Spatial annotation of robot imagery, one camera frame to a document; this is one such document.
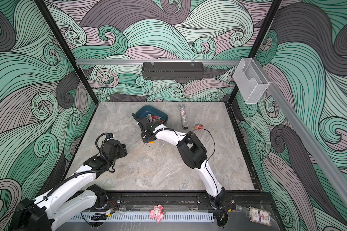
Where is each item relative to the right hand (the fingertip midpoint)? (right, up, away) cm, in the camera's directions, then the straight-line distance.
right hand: (145, 139), depth 94 cm
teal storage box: (-3, +20, +18) cm, 27 cm away
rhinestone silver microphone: (+27, +14, +13) cm, 33 cm away
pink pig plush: (+10, -31, -27) cm, 42 cm away
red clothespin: (+4, +14, +16) cm, 22 cm away
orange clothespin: (+5, -1, -5) cm, 7 cm away
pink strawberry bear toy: (+37, +8, +7) cm, 38 cm away
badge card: (+60, -33, -26) cm, 73 cm away
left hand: (-13, -2, -10) cm, 16 cm away
